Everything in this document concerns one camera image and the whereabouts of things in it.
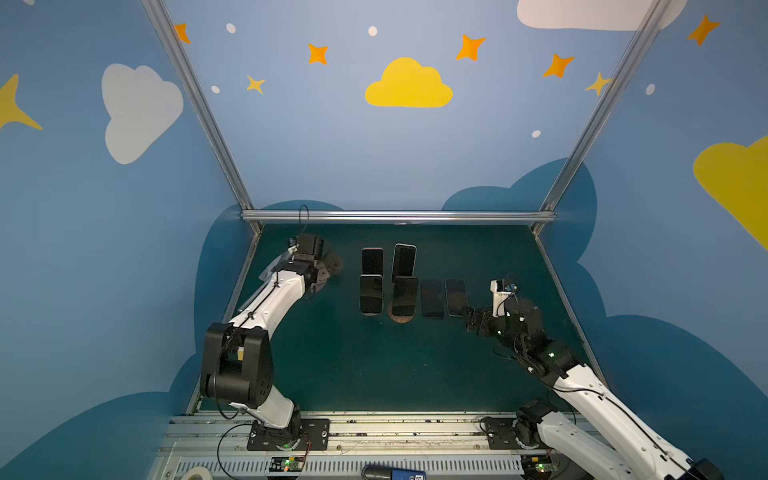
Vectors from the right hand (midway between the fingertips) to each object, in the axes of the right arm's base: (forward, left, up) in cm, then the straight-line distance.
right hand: (480, 305), depth 80 cm
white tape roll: (-39, +69, -16) cm, 81 cm away
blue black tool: (-38, +24, -11) cm, 46 cm away
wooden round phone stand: (+3, +22, -17) cm, 28 cm away
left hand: (+11, +48, -3) cm, 49 cm away
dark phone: (+6, +21, -8) cm, 23 cm away
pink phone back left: (+20, +32, -8) cm, 39 cm away
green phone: (+7, +31, -8) cm, 33 cm away
